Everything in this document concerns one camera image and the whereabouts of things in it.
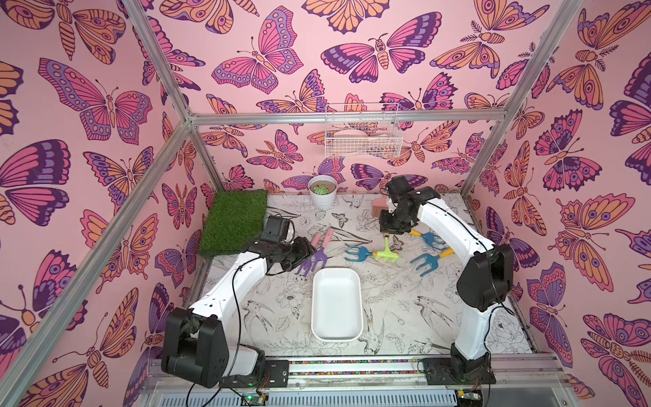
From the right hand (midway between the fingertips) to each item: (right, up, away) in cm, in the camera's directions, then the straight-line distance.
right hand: (376, 231), depth 88 cm
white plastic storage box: (-14, -26, -1) cm, 29 cm away
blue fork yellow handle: (-3, -10, +12) cm, 16 cm away
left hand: (-21, -7, -5) cm, 23 cm away
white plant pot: (-19, +11, +23) cm, 32 cm away
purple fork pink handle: (-25, -13, +8) cm, 29 cm away
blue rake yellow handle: (+23, -12, +9) cm, 27 cm away
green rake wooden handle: (+2, -7, -6) cm, 10 cm away
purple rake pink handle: (-20, -10, +11) cm, 25 cm away
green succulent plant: (-20, +16, +18) cm, 31 cm away
